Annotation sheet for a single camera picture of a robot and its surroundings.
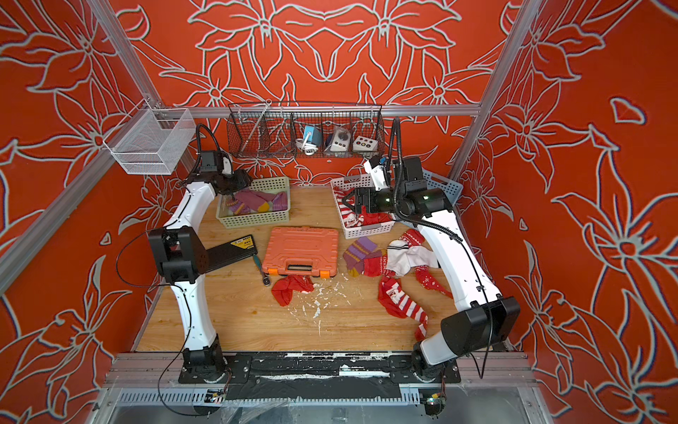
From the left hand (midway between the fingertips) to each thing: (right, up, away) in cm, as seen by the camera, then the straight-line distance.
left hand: (245, 177), depth 98 cm
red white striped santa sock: (+53, -41, -14) cm, 69 cm away
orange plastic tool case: (+22, -27, -6) cm, 36 cm away
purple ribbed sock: (+10, -9, +11) cm, 17 cm away
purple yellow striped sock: (+42, -29, -1) cm, 51 cm away
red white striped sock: (+40, -16, +3) cm, 43 cm away
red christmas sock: (+50, -16, +5) cm, 53 cm away
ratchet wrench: (+10, -37, -7) cm, 39 cm away
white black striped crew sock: (+58, -30, -7) cm, 66 cm away
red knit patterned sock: (+65, -23, +2) cm, 69 cm away
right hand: (+39, -9, -27) cm, 48 cm away
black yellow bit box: (-5, -29, -1) cm, 29 cm away
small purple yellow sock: (-2, -9, +11) cm, 14 cm away
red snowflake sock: (+66, -37, -12) cm, 76 cm away
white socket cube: (+37, +12, -8) cm, 39 cm away
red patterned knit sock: (+48, -33, -7) cm, 59 cm away
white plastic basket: (+42, -21, -1) cm, 47 cm away
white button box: (+45, +12, -4) cm, 47 cm away
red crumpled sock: (+17, -39, -11) cm, 44 cm away
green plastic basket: (+5, -16, +4) cm, 17 cm away
